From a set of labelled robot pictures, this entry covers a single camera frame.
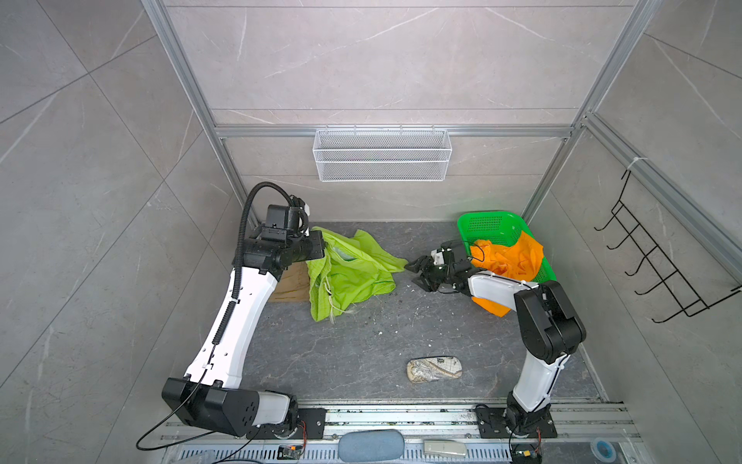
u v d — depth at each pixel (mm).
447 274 776
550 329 498
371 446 685
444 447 672
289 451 708
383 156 1005
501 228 1144
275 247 478
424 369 797
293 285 977
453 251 759
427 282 863
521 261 1040
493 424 730
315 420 732
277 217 528
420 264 860
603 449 702
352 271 1013
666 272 645
